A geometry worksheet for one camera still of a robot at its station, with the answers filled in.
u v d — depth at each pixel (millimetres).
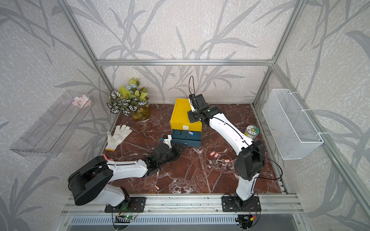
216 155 914
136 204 733
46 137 646
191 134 934
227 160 892
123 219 722
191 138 927
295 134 596
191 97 753
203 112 593
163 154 645
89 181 434
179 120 862
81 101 770
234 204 665
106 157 887
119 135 1008
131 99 902
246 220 721
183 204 753
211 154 918
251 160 452
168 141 789
